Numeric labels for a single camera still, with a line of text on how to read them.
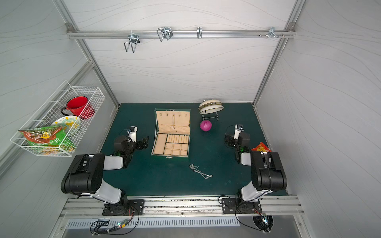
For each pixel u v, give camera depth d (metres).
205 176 0.84
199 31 0.72
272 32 0.76
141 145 0.84
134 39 0.78
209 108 0.96
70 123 0.67
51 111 0.65
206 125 1.01
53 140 0.55
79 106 0.66
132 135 0.83
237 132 0.84
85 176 0.45
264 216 0.71
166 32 0.77
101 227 0.69
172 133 0.96
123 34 0.78
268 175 0.45
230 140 0.86
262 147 0.95
